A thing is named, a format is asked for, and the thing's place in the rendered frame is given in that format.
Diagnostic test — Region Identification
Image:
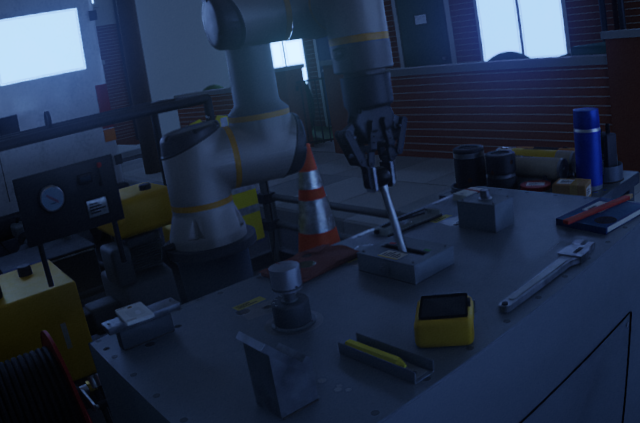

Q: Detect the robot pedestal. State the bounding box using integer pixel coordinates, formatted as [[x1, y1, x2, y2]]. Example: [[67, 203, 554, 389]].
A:
[[164, 235, 262, 305]]

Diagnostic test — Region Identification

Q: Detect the black cylinder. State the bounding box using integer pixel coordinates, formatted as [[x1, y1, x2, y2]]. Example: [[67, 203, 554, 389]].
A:
[[484, 147, 519, 190], [452, 143, 488, 190]]

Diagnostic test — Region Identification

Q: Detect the dark round knob base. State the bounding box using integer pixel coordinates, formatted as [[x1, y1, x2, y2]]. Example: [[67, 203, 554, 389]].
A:
[[270, 291, 314, 332]]

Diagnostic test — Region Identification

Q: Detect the white framed window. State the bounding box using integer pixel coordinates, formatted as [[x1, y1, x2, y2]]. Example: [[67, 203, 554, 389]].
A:
[[464, 0, 572, 63]]

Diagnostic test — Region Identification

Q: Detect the brown cardboard box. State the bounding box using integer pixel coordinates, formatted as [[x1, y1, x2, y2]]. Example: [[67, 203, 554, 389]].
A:
[[551, 176, 593, 197]]

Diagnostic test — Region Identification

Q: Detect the black pipe frame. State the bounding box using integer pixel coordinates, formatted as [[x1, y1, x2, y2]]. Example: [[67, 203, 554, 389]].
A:
[[0, 91, 215, 150]]

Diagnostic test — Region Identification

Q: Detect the grey round knob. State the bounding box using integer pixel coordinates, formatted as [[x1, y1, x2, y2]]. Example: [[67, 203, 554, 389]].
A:
[[267, 260, 305, 300]]

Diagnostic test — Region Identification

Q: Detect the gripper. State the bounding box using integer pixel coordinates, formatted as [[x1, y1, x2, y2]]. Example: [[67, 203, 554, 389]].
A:
[[333, 67, 409, 192]]

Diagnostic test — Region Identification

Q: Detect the orange and silver traffic cone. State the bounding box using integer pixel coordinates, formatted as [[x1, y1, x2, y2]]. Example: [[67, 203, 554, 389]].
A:
[[297, 142, 341, 253]]

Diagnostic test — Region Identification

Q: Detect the red hose reel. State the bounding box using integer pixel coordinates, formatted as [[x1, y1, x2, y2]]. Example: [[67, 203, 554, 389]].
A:
[[0, 328, 99, 423]]

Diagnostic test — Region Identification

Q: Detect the dark gauge panel box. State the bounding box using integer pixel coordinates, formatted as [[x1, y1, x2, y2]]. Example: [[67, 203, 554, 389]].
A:
[[11, 152, 127, 289]]

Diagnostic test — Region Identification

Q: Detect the grey console body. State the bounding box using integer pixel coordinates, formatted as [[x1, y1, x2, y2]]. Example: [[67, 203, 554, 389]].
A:
[[89, 177, 640, 423]]

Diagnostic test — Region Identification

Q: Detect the red flat tray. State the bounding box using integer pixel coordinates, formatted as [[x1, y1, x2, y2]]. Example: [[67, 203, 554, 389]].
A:
[[259, 244, 359, 285]]

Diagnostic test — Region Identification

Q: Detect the yellow machine box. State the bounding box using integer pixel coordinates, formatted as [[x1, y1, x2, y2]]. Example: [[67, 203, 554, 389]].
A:
[[0, 262, 97, 367]]

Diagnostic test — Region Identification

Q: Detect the yellow roll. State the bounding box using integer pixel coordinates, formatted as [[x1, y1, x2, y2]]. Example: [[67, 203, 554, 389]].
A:
[[514, 146, 576, 180]]

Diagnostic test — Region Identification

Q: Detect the yellow box with black top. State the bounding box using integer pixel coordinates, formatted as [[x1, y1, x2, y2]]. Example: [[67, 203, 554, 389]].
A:
[[413, 292, 477, 349]]

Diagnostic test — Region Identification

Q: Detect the grey latch block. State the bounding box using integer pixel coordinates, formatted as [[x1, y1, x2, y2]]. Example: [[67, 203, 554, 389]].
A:
[[101, 297, 182, 351]]

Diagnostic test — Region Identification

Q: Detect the blue notebook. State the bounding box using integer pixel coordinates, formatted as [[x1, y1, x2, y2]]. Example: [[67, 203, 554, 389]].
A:
[[555, 196, 640, 237]]

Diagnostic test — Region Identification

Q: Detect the grey lever base box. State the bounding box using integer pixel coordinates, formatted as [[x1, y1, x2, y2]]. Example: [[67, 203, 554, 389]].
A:
[[356, 239, 457, 285]]

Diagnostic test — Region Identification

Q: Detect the yellow equipment case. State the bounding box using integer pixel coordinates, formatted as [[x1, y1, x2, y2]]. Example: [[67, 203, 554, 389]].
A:
[[97, 181, 174, 240]]

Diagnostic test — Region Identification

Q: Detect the silver adjustable wrench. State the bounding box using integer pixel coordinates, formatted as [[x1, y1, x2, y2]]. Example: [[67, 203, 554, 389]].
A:
[[497, 238, 597, 315]]

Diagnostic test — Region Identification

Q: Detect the grey grooved rack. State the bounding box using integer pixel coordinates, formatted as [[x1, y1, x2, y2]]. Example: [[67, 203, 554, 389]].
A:
[[338, 332, 435, 385]]

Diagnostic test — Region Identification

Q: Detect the red pencil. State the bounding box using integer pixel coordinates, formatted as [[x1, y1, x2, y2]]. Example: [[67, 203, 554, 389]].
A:
[[567, 192, 634, 222]]

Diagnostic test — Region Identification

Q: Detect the small distant window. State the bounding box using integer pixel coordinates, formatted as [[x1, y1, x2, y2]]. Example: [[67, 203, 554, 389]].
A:
[[268, 37, 307, 70]]

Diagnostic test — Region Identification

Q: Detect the dark door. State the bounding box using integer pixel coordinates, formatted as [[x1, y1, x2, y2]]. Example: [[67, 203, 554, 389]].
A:
[[388, 0, 458, 68]]

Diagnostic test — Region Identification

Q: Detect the yellow tag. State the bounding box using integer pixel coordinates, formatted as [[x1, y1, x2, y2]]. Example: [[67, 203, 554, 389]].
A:
[[346, 338, 407, 369]]

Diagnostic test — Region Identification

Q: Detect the grey metal lever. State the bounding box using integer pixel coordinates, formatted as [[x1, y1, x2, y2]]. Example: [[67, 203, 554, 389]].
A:
[[372, 168, 410, 253]]

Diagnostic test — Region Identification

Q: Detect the blue thermos flask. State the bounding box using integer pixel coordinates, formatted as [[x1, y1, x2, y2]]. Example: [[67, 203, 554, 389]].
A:
[[572, 107, 607, 190]]

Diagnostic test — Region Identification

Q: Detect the black handheld radio in charger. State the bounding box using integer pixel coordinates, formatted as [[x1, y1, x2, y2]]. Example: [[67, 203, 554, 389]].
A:
[[601, 121, 626, 185]]

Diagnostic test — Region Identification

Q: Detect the grey angled metal bracket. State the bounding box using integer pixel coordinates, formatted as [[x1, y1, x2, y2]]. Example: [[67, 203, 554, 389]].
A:
[[235, 331, 321, 420]]

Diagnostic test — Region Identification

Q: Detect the grey button box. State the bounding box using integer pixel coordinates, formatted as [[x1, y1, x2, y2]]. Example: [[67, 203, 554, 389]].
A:
[[456, 187, 516, 234]]

